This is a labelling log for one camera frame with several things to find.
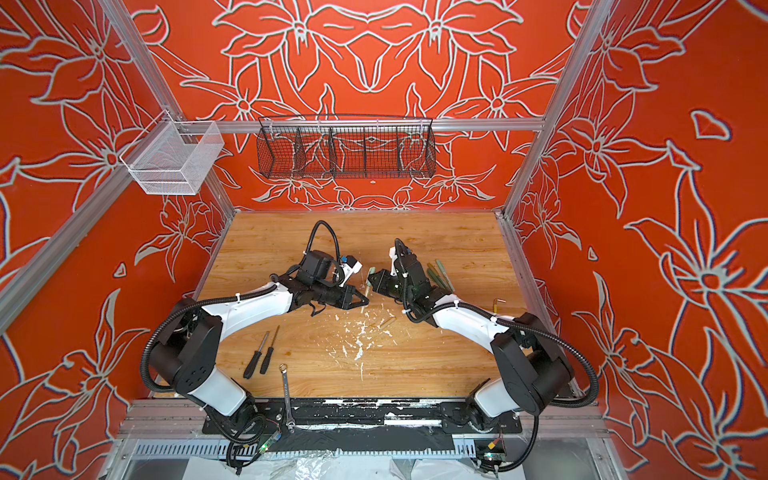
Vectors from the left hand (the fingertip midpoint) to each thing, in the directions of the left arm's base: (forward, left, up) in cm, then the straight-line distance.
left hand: (366, 297), depth 83 cm
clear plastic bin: (+34, +63, +20) cm, 75 cm away
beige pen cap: (-2, -6, -11) cm, 13 cm away
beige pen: (+2, 0, +2) cm, 3 cm away
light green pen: (+16, -25, -10) cm, 31 cm away
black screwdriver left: (-17, +31, -11) cm, 37 cm away
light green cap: (+7, -1, +4) cm, 8 cm away
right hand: (+4, +1, +3) cm, 5 cm away
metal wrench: (-30, +17, -11) cm, 36 cm away
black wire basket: (+47, +14, +19) cm, 53 cm away
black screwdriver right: (-16, +27, -10) cm, 33 cm away
